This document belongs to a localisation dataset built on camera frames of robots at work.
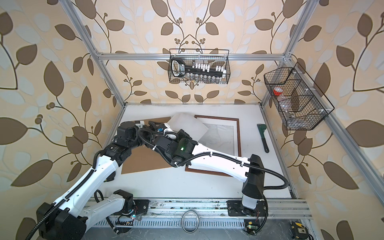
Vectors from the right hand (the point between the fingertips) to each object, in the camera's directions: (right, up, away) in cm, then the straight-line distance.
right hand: (183, 133), depth 71 cm
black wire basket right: (+58, +14, +2) cm, 60 cm away
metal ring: (+7, -43, +1) cm, 44 cm away
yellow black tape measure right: (+52, -44, -5) cm, 68 cm away
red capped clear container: (+50, +22, +9) cm, 56 cm away
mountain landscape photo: (+1, +4, +33) cm, 33 cm away
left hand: (-10, +3, +2) cm, 10 cm away
